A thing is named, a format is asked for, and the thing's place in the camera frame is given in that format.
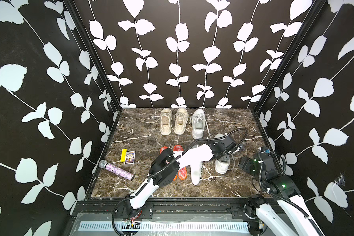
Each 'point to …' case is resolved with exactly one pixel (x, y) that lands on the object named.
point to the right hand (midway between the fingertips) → (244, 158)
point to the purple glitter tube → (104, 164)
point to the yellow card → (123, 155)
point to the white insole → (195, 172)
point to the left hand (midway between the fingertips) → (226, 147)
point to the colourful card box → (130, 157)
